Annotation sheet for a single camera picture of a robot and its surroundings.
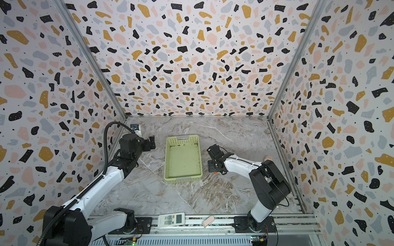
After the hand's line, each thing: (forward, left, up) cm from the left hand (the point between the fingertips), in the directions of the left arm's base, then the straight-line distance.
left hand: (146, 136), depth 83 cm
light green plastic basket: (-3, -17, -21) cm, 27 cm away
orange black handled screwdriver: (-12, -38, -20) cm, 44 cm away
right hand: (-8, -38, -20) cm, 43 cm away
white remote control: (-36, -15, -20) cm, 44 cm away
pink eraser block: (-37, -33, -20) cm, 53 cm away
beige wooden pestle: (-4, -71, -18) cm, 73 cm away
